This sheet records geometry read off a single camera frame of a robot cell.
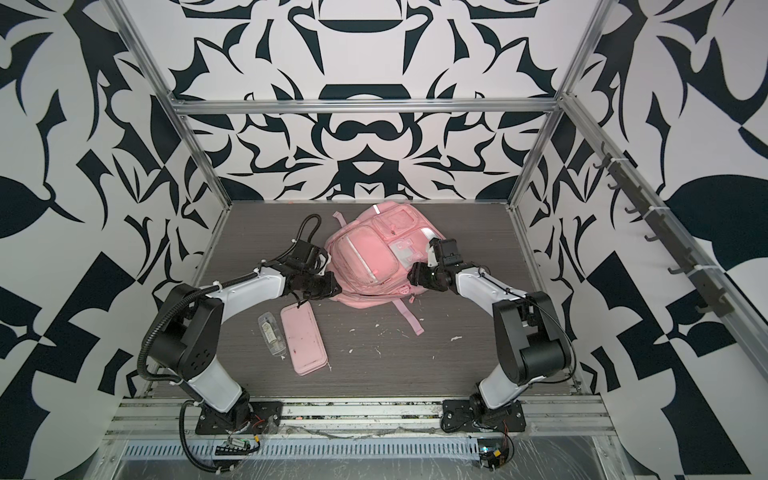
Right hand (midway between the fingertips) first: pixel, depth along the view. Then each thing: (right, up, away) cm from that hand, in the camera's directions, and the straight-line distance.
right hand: (417, 274), depth 93 cm
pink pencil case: (-32, -17, -8) cm, 37 cm away
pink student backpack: (-13, +5, +5) cm, 15 cm away
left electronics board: (-46, -39, -20) cm, 63 cm away
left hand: (-23, -3, -2) cm, 23 cm away
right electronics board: (+16, -39, -22) cm, 47 cm away
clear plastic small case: (-42, -16, -6) cm, 45 cm away
